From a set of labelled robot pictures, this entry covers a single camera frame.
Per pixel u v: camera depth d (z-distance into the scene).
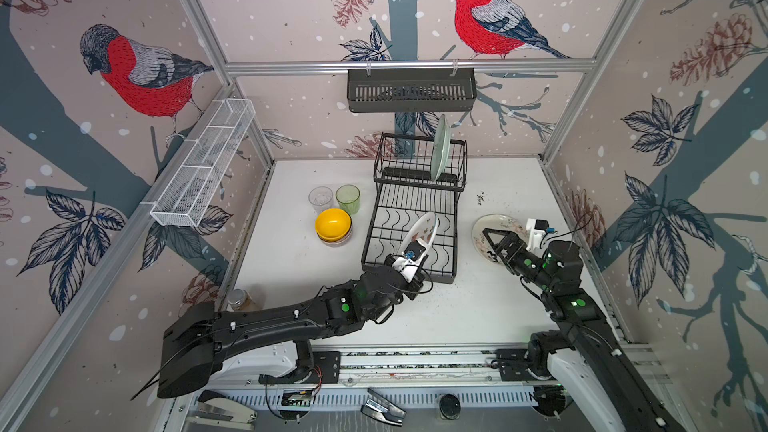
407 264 0.59
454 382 0.72
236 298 0.76
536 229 0.71
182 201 0.70
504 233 0.70
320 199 1.06
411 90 1.05
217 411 0.70
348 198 1.01
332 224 0.95
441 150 0.76
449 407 0.60
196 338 0.41
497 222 1.01
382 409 0.67
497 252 0.68
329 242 0.91
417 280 0.62
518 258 0.68
